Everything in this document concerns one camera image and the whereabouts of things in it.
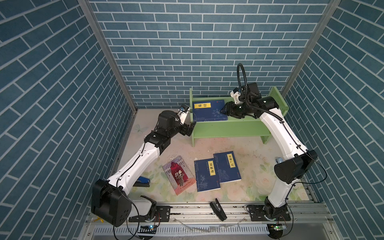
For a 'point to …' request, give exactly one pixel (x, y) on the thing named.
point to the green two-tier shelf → (234, 127)
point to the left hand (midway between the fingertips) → (188, 118)
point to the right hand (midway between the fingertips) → (221, 110)
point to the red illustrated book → (178, 175)
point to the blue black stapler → (142, 182)
